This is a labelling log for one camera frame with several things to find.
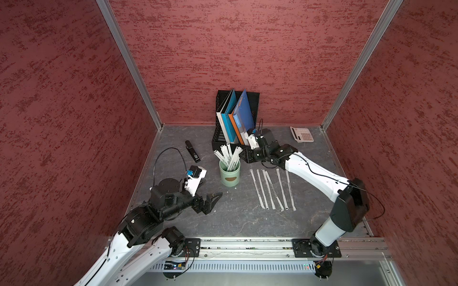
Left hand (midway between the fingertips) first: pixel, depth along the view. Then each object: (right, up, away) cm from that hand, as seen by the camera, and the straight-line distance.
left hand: (211, 192), depth 64 cm
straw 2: (+24, -7, +28) cm, 37 cm away
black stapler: (-17, +13, +43) cm, 48 cm away
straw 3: (+27, -7, +28) cm, 39 cm away
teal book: (+4, +31, +22) cm, 39 cm away
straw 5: (+34, -11, +24) cm, 43 cm away
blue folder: (+13, +32, +29) cm, 45 cm away
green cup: (+6, 0, +23) cm, 24 cm away
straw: (+20, -6, +28) cm, 35 cm away
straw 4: (+30, -10, +25) cm, 41 cm away
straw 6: (+38, -7, +28) cm, 48 cm away
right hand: (+12, +11, +18) cm, 24 cm away
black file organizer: (-2, +20, +46) cm, 50 cm away
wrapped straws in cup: (+6, +9, +23) cm, 26 cm away
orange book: (+8, +29, +24) cm, 38 cm away
